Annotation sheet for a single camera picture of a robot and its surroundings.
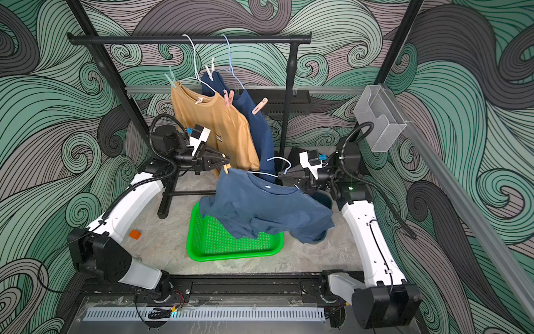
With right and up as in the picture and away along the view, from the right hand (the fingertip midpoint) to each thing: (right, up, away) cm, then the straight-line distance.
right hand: (278, 176), depth 60 cm
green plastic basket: (-28, -29, +26) cm, 47 cm away
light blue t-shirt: (-8, -10, +8) cm, 15 cm away
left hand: (-16, +5, +4) cm, 17 cm away
